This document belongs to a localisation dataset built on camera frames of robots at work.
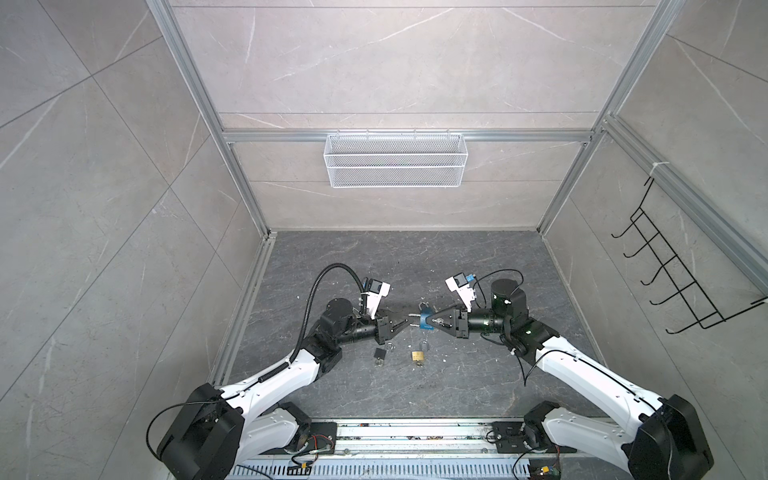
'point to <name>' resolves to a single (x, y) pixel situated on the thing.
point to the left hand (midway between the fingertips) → (411, 316)
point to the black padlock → (380, 353)
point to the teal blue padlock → (425, 312)
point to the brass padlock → (419, 356)
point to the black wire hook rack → (694, 298)
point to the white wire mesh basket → (395, 159)
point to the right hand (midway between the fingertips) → (429, 319)
